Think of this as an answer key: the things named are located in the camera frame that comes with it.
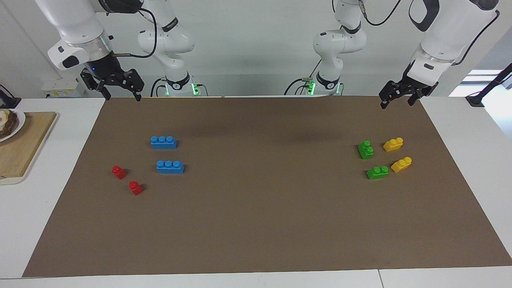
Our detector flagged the black right base cable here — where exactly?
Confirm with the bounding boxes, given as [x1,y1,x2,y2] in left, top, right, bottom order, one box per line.
[150,78,167,97]

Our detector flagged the black camera stand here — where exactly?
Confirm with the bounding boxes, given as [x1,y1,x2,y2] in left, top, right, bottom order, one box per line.
[466,63,512,108]

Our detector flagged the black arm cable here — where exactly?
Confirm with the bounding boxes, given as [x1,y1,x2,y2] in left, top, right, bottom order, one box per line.
[359,0,501,66]
[111,7,158,59]

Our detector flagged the brown table mat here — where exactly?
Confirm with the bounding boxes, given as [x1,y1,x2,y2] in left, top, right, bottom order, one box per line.
[22,95,512,278]

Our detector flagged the black base cable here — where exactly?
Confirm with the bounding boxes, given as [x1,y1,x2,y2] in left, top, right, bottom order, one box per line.
[284,59,323,96]
[150,78,167,97]

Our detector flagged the white plate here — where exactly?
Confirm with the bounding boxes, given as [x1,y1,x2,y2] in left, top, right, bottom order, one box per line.
[0,109,26,142]

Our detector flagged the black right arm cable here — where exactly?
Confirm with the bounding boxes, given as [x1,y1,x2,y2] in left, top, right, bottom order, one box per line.
[111,7,158,59]

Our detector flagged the black device with cable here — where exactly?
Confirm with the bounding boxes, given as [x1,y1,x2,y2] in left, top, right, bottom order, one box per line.
[0,84,22,109]

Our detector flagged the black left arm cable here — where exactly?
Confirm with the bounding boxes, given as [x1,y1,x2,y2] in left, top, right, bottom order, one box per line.
[359,0,501,66]

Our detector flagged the wooden cutting board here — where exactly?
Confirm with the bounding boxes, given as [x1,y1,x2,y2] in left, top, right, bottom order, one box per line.
[0,112,58,179]

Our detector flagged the green two-stud toy brick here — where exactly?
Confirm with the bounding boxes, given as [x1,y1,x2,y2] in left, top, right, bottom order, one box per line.
[358,140,374,160]
[366,166,389,180]

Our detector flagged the blue three-stud toy brick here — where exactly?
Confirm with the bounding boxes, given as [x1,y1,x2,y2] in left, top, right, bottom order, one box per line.
[156,160,185,174]
[150,136,177,150]

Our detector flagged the black left base cable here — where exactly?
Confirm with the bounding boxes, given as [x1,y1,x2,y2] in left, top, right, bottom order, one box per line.
[284,59,323,96]

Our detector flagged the yellow two-stud toy brick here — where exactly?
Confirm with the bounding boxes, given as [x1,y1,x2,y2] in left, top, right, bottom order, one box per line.
[391,156,412,173]
[383,137,404,152]

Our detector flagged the brown sandwich food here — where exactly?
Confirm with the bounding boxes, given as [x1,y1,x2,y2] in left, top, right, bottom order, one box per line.
[0,109,19,139]

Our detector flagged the white socket box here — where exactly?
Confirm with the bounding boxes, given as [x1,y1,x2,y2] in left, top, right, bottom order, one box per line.
[41,78,85,98]

